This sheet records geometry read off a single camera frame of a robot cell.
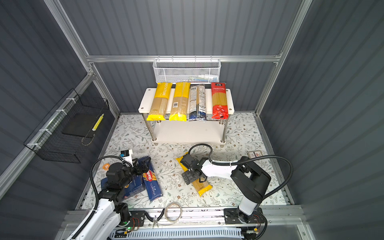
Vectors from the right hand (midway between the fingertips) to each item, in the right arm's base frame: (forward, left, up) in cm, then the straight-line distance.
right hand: (193, 175), depth 89 cm
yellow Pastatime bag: (-8, -5, +3) cm, 10 cm away
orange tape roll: (+5, +54, +3) cm, 55 cm away
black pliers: (-23, +19, +2) cm, 30 cm away
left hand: (+4, +28, +13) cm, 31 cm away
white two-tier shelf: (+27, -10, +7) cm, 30 cm away
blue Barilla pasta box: (-8, +30, +8) cm, 33 cm away
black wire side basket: (+7, +63, +32) cm, 70 cm away
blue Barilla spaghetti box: (-5, +24, +5) cm, 25 cm away
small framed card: (+13, -39, +1) cm, 41 cm away
